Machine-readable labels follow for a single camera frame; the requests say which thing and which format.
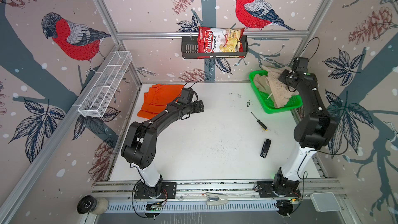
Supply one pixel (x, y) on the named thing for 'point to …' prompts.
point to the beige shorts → (281, 93)
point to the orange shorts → (157, 97)
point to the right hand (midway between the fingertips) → (281, 77)
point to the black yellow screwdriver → (262, 126)
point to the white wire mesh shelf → (95, 103)
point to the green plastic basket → (267, 101)
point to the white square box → (325, 201)
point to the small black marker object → (265, 147)
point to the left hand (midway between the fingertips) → (199, 106)
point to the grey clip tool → (216, 198)
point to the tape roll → (88, 204)
